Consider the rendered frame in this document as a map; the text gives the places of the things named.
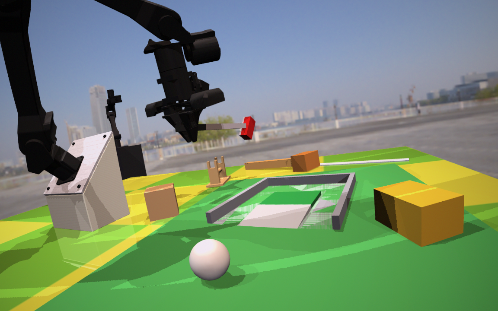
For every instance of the yellow rectangular block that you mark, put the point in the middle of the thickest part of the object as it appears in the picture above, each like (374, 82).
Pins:
(421, 213)

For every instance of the white ball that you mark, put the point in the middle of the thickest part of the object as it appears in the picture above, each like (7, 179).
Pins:
(209, 259)

